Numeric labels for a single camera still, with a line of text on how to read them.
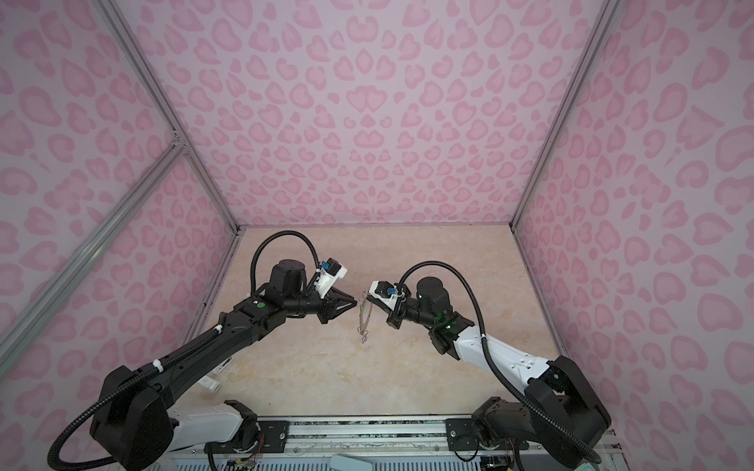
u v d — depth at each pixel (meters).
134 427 0.41
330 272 0.68
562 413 0.41
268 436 0.73
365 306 0.76
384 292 0.63
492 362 0.47
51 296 0.56
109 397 0.38
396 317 0.65
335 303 0.69
